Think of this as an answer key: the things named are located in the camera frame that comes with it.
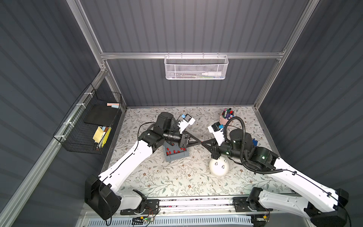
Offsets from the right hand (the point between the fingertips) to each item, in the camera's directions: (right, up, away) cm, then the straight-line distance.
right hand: (203, 145), depth 64 cm
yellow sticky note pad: (-50, +4, +4) cm, 51 cm away
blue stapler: (+40, -4, +33) cm, 52 cm away
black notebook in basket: (-54, +15, +14) cm, 58 cm away
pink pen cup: (+22, +15, +35) cm, 44 cm away
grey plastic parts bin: (-16, -10, +30) cm, 36 cm away
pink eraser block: (-54, +21, +21) cm, 61 cm away
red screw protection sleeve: (0, +2, +1) cm, 2 cm away
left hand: (-2, 0, -1) cm, 2 cm away
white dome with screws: (+11, -15, +14) cm, 23 cm away
